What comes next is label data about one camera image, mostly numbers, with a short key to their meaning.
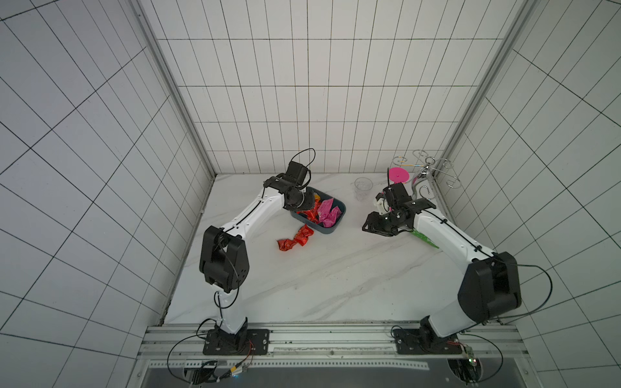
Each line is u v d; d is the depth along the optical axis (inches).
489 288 16.9
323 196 41.8
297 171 27.4
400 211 24.5
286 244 36.0
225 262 18.9
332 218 38.4
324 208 39.2
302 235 37.3
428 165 31.9
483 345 26.2
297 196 30.0
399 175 32.0
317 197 42.0
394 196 27.0
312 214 34.4
